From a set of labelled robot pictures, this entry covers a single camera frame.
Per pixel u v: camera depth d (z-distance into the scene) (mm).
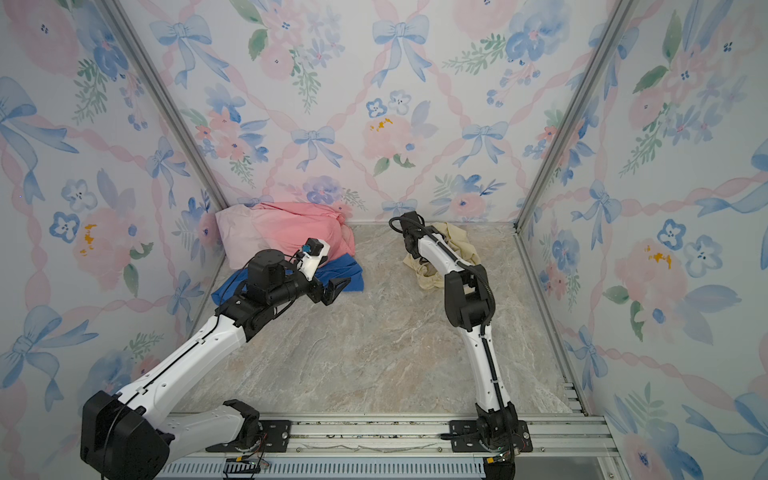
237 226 1040
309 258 637
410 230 872
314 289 672
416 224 837
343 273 1023
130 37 721
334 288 674
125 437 381
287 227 1034
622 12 684
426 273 996
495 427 640
